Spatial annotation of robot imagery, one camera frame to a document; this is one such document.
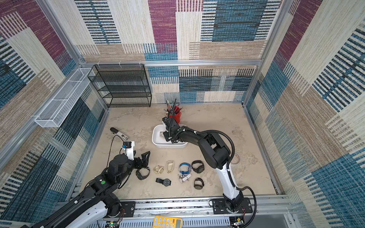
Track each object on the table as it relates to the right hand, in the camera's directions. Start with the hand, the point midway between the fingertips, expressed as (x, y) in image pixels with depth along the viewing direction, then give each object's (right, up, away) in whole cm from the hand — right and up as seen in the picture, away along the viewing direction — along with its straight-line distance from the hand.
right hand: (170, 134), depth 100 cm
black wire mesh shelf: (-38, +36, +11) cm, 53 cm away
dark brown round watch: (+18, -26, -19) cm, 37 cm away
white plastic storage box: (-8, -4, -2) cm, 9 cm away
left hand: (-13, -7, -22) cm, 26 cm away
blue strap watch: (+10, -21, -15) cm, 28 cm away
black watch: (+19, -18, -17) cm, 31 cm away
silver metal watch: (+7, -23, -18) cm, 30 cm away
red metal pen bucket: (+4, +14, +2) cm, 15 cm away
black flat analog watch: (-1, -25, -19) cm, 32 cm away
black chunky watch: (-16, -22, -19) cm, 33 cm away
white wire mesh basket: (-54, +14, -29) cm, 63 cm away
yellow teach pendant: (+1, -39, -31) cm, 50 cm away
